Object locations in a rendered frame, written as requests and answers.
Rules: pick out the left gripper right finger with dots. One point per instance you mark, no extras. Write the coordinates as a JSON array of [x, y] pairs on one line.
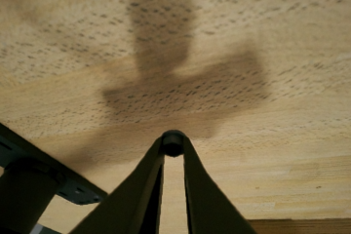
[[208, 209]]

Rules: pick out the light wooden beam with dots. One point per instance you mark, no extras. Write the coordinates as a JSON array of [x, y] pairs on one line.
[[302, 226]]

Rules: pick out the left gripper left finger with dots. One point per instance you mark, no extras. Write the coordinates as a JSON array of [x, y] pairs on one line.
[[140, 193]]

